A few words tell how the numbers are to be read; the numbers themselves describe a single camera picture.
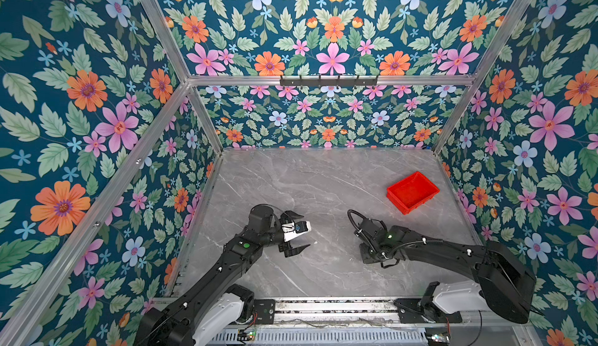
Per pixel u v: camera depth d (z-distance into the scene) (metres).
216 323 0.52
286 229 0.67
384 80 1.81
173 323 0.42
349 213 0.70
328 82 0.93
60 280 0.47
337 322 0.73
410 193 1.00
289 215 0.73
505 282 0.41
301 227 0.65
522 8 0.73
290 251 0.71
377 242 0.64
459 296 0.55
